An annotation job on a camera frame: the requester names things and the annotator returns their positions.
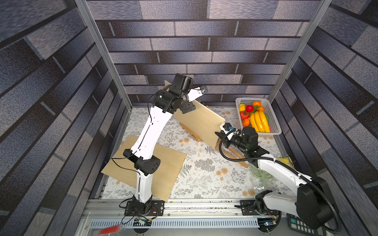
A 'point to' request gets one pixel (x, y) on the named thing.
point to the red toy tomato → (243, 115)
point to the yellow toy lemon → (241, 107)
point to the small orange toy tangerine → (245, 122)
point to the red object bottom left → (110, 230)
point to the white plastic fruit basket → (270, 111)
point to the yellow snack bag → (287, 160)
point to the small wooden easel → (194, 136)
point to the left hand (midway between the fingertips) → (186, 92)
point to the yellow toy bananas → (259, 122)
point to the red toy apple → (249, 108)
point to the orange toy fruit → (257, 103)
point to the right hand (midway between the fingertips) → (216, 130)
